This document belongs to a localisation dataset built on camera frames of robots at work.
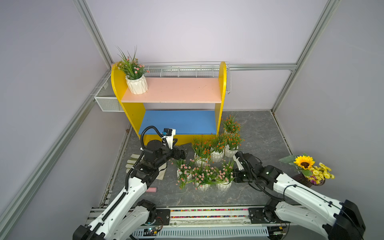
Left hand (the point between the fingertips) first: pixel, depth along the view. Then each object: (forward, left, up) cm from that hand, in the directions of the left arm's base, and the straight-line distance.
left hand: (184, 142), depth 74 cm
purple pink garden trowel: (-15, +20, -22) cm, 33 cm away
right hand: (-12, -24, -16) cm, 31 cm away
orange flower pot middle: (+2, -19, -14) cm, 23 cm away
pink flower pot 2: (-15, -8, -8) cm, 19 cm away
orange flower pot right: (+5, -28, -10) cm, 31 cm away
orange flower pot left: (+1, -9, -8) cm, 12 cm away
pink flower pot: (-16, -19, -8) cm, 26 cm away
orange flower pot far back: (+16, -28, -9) cm, 34 cm away
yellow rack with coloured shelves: (+51, -6, -24) cm, 57 cm away
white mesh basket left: (+24, +41, +11) cm, 48 cm away
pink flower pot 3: (-12, +2, -14) cm, 18 cm away
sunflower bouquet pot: (-21, -54, +2) cm, 58 cm away
